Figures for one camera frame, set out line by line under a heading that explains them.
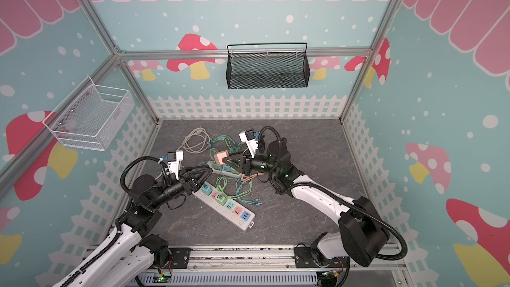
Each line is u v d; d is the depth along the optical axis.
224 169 0.94
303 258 0.74
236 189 0.92
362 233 0.42
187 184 0.60
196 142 1.09
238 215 0.82
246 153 0.67
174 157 0.61
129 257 0.59
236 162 0.68
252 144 0.64
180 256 0.74
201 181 0.63
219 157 0.67
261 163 0.63
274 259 0.76
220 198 0.82
